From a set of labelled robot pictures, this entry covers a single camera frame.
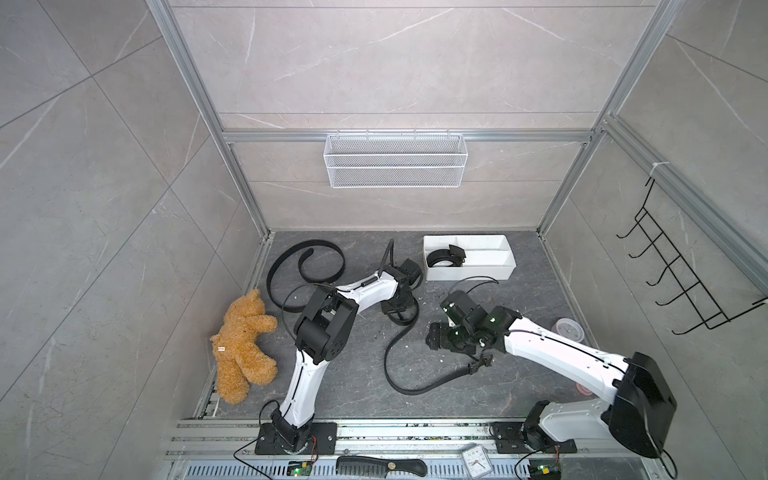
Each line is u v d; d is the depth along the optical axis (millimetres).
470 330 611
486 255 1072
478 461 688
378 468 699
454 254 980
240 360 763
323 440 730
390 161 1009
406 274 773
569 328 907
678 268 685
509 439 728
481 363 850
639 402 394
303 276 1054
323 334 538
